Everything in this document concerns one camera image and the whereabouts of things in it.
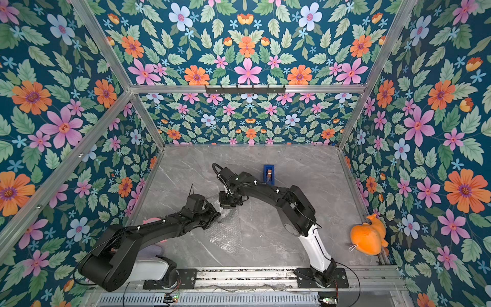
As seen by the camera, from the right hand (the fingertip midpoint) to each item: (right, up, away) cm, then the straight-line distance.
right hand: (226, 201), depth 88 cm
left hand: (0, -5, +1) cm, 5 cm away
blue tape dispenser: (+20, +12, +10) cm, 26 cm away
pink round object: (-35, -8, -2) cm, 36 cm away
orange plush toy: (+60, -13, -12) cm, 63 cm away
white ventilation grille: (-3, -33, -18) cm, 38 cm away
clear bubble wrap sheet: (+1, -14, -2) cm, 14 cm away
